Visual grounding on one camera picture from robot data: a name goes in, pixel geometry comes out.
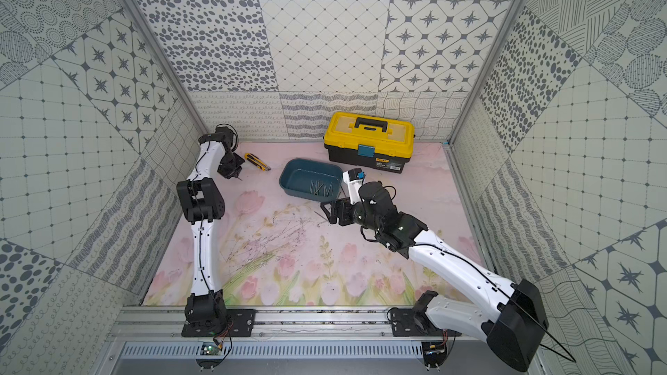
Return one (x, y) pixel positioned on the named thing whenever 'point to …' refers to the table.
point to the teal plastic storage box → (311, 179)
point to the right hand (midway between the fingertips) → (332, 206)
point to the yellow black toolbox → (369, 141)
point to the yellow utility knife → (254, 160)
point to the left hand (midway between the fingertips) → (240, 173)
